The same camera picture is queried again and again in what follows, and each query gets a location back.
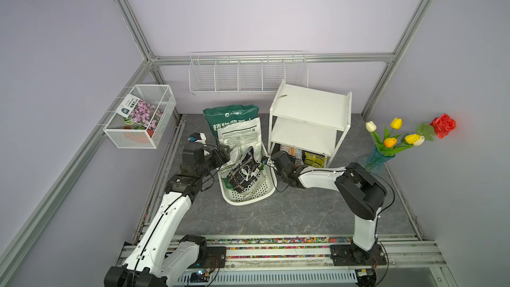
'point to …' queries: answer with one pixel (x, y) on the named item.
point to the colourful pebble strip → (277, 248)
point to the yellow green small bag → (315, 160)
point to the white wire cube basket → (127, 133)
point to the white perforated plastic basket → (266, 187)
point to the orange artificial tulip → (390, 142)
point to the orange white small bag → (291, 150)
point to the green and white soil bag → (245, 175)
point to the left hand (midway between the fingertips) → (223, 151)
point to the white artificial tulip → (371, 127)
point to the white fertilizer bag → (238, 138)
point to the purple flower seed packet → (145, 114)
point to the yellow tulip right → (414, 139)
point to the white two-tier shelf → (312, 120)
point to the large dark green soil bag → (218, 117)
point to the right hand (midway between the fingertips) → (287, 154)
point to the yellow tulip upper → (396, 123)
